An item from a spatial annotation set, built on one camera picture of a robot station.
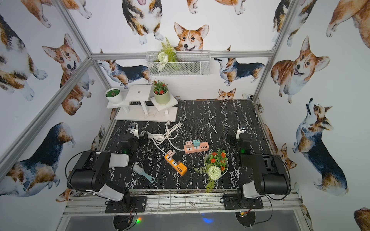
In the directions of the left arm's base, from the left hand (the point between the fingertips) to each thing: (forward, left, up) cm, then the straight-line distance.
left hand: (140, 129), depth 94 cm
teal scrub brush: (-24, -2, -8) cm, 25 cm away
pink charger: (-17, -21, -1) cm, 27 cm away
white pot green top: (+16, +17, +14) cm, 27 cm away
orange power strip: (-23, -24, -5) cm, 34 cm away
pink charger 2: (-11, -32, -1) cm, 34 cm away
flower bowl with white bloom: (-27, -46, +7) cm, 54 cm away
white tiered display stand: (+29, +10, -9) cm, 32 cm away
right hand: (-3, -62, +1) cm, 62 cm away
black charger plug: (-17, -24, -6) cm, 30 cm away
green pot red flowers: (+16, -14, +16) cm, 27 cm away
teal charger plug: (-10, -36, -2) cm, 38 cm away
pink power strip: (-11, -41, -5) cm, 43 cm away
